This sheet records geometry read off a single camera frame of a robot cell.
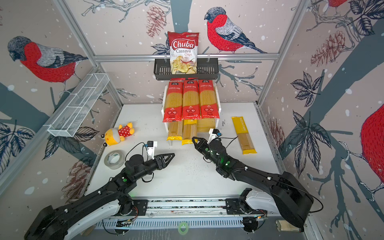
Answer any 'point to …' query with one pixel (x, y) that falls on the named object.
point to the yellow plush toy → (113, 136)
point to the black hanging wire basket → (206, 68)
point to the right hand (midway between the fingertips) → (189, 141)
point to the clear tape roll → (114, 159)
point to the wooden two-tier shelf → (216, 120)
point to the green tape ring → (179, 228)
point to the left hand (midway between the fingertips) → (172, 157)
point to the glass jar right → (282, 225)
